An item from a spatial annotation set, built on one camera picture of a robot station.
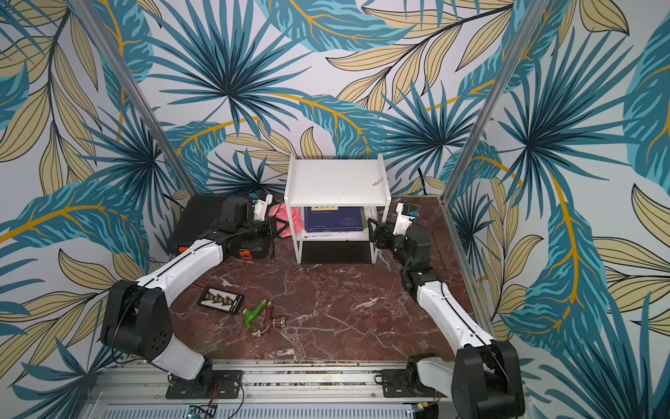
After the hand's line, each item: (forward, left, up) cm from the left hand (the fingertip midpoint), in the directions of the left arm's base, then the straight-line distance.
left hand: (287, 225), depth 85 cm
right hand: (-1, -29, +5) cm, 29 cm away
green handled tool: (-22, +12, -19) cm, 32 cm away
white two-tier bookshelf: (+5, -16, +14) cm, 22 cm away
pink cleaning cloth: (0, +1, +5) cm, 5 cm away
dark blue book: (+3, -15, +1) cm, 15 cm away
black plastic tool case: (+17, +39, -15) cm, 45 cm away
